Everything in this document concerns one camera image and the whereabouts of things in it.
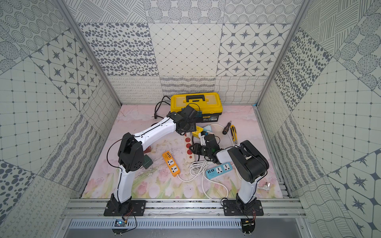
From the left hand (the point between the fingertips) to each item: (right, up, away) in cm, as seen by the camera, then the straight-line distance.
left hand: (191, 125), depth 92 cm
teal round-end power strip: (+11, -2, +9) cm, 14 cm away
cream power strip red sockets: (-1, -17, -1) cm, 17 cm away
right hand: (0, -16, +2) cm, 16 cm away
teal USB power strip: (+16, -25, -8) cm, 31 cm away
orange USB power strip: (-12, -22, -5) cm, 26 cm away
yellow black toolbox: (+11, +14, +7) cm, 19 cm away
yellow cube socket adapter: (+5, -3, +2) cm, 6 cm away
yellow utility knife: (+30, -5, +12) cm, 33 cm away
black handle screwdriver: (+23, -4, +9) cm, 25 cm away
